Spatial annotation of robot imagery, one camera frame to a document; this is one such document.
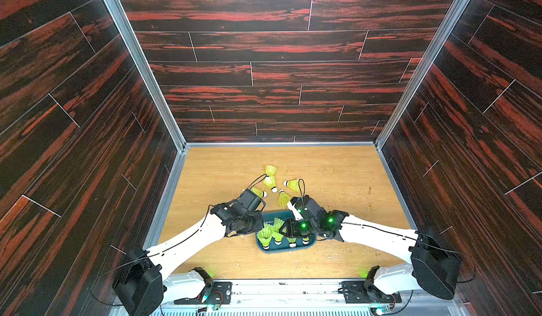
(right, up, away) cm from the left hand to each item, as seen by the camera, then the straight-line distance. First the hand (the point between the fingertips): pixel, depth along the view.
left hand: (263, 225), depth 81 cm
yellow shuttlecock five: (+3, +21, +24) cm, 32 cm away
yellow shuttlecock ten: (+13, +14, +18) cm, 27 cm away
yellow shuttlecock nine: (+6, -6, +3) cm, 9 cm away
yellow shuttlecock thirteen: (+2, +15, +21) cm, 26 cm away
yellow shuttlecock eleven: (-2, +10, +18) cm, 20 cm away
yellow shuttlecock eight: (0, -5, +4) cm, 6 cm away
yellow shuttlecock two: (+6, -1, +5) cm, 8 cm away
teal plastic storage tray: (+3, -6, +1) cm, 7 cm away
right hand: (+8, -1, +1) cm, 8 cm away
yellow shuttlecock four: (+11, -8, +3) cm, 14 cm away
